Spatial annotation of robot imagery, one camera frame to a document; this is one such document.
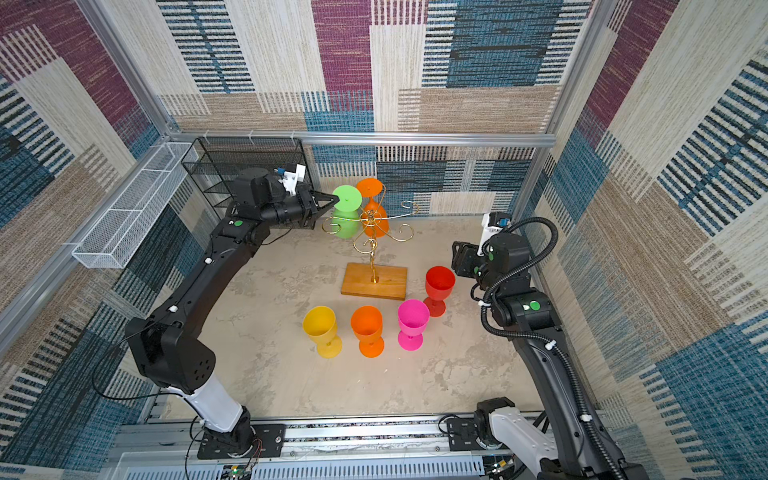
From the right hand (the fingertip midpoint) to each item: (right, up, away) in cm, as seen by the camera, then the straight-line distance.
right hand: (464, 250), depth 71 cm
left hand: (-29, +13, +1) cm, 32 cm away
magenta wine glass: (-11, -17, +10) cm, 23 cm away
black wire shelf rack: (-76, +29, +31) cm, 87 cm away
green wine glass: (-29, +9, +8) cm, 31 cm away
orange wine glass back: (-21, +8, +7) cm, 24 cm away
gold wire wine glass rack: (-24, -10, +30) cm, 40 cm away
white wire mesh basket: (-82, +4, +1) cm, 82 cm away
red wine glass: (-3, -9, +17) cm, 19 cm away
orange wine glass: (-23, -20, +11) cm, 32 cm away
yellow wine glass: (-36, -20, +12) cm, 43 cm away
